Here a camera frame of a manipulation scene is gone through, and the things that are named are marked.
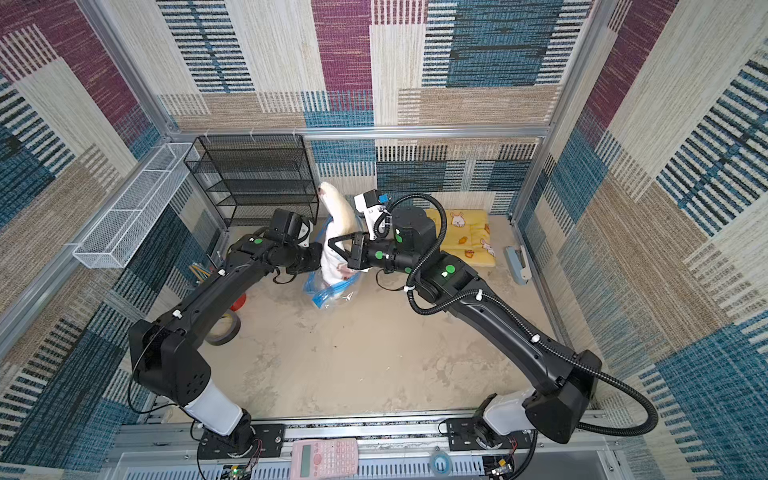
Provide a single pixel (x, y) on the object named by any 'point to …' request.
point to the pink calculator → (324, 458)
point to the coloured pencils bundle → (201, 272)
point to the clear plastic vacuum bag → (335, 285)
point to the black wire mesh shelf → (251, 177)
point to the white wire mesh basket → (118, 237)
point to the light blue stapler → (518, 264)
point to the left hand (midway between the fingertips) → (327, 259)
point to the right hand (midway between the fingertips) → (335, 248)
